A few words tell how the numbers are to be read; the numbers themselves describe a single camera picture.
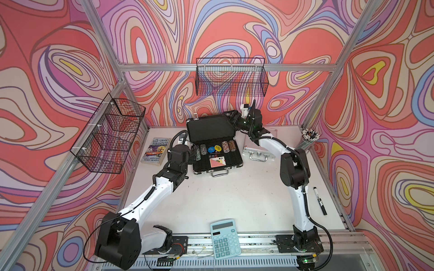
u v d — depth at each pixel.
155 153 1.02
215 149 1.05
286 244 0.73
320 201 0.85
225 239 0.73
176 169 0.62
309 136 0.91
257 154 1.02
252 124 0.78
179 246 0.72
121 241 0.39
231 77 0.96
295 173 0.60
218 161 0.99
